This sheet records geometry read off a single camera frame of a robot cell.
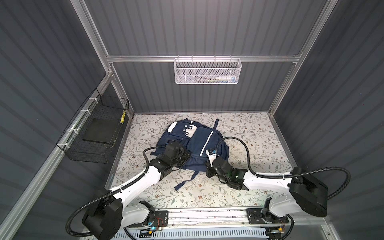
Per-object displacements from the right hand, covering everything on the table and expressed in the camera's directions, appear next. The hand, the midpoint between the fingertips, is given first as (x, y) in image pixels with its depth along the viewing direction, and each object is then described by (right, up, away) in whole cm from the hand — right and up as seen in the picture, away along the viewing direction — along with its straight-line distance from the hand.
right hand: (205, 163), depth 83 cm
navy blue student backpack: (-4, +14, +8) cm, 16 cm away
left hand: (-7, +8, -1) cm, 11 cm away
